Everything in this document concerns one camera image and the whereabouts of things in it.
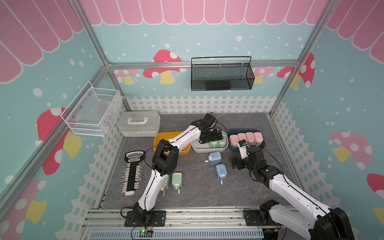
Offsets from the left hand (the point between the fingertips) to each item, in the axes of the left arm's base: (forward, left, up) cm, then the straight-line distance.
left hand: (217, 140), depth 95 cm
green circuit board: (-49, +37, -10) cm, 62 cm away
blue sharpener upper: (-12, +2, 0) cm, 12 cm away
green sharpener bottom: (-2, +2, -1) cm, 4 cm away
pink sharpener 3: (+3, -28, -1) cm, 28 cm away
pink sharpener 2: (+2, -22, 0) cm, 22 cm away
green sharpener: (-1, -3, 0) cm, 4 cm away
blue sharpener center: (-21, -1, -1) cm, 21 cm away
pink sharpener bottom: (+3, -17, 0) cm, 17 cm away
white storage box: (-4, +12, -2) cm, 13 cm away
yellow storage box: (+4, +38, -2) cm, 39 cm away
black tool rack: (-20, +51, -6) cm, 55 cm away
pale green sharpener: (-28, +29, -1) cm, 41 cm away
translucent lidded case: (+9, +51, +5) cm, 53 cm away
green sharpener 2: (-26, +23, -1) cm, 35 cm away
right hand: (-12, -10, +3) cm, 16 cm away
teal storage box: (+10, -15, -2) cm, 18 cm away
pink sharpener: (0, -11, 0) cm, 11 cm away
